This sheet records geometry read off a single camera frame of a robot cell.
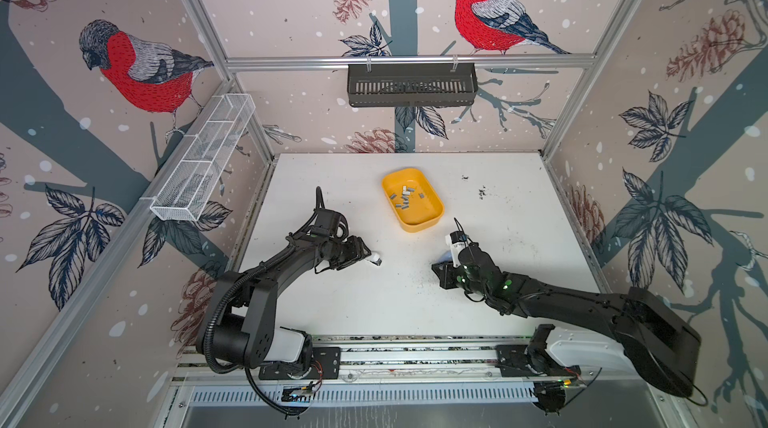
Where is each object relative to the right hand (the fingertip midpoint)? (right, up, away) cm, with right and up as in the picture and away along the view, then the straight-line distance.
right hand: (429, 270), depth 83 cm
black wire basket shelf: (-3, +60, +22) cm, 64 cm away
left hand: (-19, +4, +4) cm, 20 cm away
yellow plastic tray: (-3, +18, +24) cm, 30 cm away
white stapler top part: (-16, +2, +4) cm, 17 cm away
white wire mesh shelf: (-62, +24, -12) cm, 67 cm away
